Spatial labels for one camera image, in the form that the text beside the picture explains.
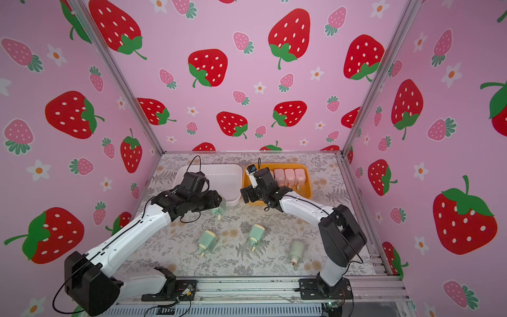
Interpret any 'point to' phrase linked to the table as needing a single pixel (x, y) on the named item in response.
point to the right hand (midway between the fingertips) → (257, 182)
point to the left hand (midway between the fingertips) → (219, 198)
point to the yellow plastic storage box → (305, 189)
